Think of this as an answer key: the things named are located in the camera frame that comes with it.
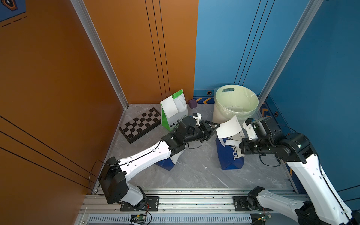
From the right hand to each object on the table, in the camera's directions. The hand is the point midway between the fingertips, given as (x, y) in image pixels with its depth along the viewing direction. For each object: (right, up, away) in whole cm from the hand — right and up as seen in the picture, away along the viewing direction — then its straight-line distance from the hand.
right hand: (239, 145), depth 64 cm
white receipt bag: (-2, +8, +6) cm, 10 cm away
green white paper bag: (-28, +24, +31) cm, 48 cm away
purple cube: (-18, +24, +52) cm, 61 cm away
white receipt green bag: (-35, +20, +25) cm, 47 cm away
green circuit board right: (+15, -37, +5) cm, 41 cm away
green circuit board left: (-49, -39, +7) cm, 63 cm away
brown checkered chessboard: (-62, +4, +36) cm, 72 cm away
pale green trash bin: (+8, +25, +36) cm, 44 cm away
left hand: (-8, +9, +1) cm, 12 cm away
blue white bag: (-34, -12, +11) cm, 38 cm away
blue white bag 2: (-4, -5, +3) cm, 7 cm away
